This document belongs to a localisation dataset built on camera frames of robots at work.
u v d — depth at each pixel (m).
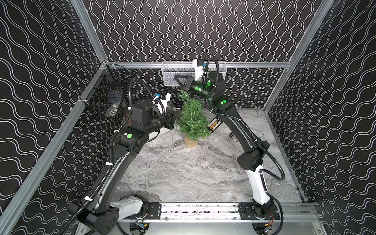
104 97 0.93
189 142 0.97
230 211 0.76
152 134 0.54
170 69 0.93
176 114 0.64
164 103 0.56
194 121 0.80
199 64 0.61
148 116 0.47
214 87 0.53
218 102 0.58
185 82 0.65
